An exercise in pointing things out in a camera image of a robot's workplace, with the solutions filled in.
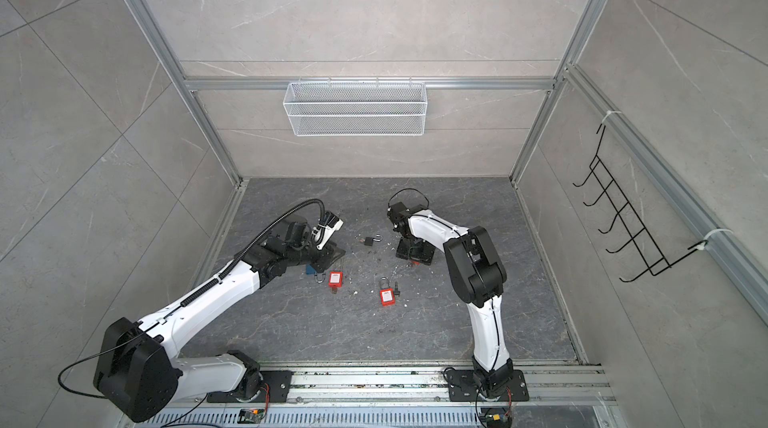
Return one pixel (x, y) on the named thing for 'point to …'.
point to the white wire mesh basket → (357, 108)
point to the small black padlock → (368, 241)
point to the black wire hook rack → (642, 237)
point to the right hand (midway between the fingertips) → (413, 256)
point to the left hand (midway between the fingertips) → (338, 241)
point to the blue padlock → (310, 270)
